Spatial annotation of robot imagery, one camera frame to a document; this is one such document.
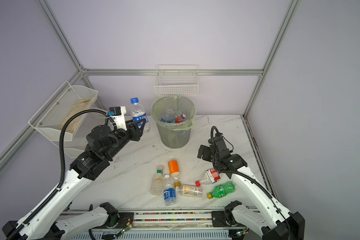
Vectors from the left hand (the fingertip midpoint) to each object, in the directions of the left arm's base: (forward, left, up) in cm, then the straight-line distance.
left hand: (141, 120), depth 63 cm
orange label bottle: (-7, -13, -36) cm, 39 cm away
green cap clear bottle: (-12, -3, -40) cm, 42 cm away
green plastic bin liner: (+31, -15, -17) cm, 38 cm away
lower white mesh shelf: (-2, +39, -20) cm, 44 cm away
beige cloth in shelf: (+22, +40, -10) cm, 47 cm away
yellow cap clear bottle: (-18, -21, -35) cm, 44 cm away
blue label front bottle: (-19, -11, -34) cm, 41 cm away
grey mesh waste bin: (+12, -12, -29) cm, 34 cm away
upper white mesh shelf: (+21, +45, -6) cm, 50 cm away
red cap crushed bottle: (-9, -34, -37) cm, 51 cm away
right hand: (-2, -29, -21) cm, 36 cm away
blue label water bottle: (+28, -9, -27) cm, 40 cm away
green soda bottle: (-18, -38, -35) cm, 55 cm away
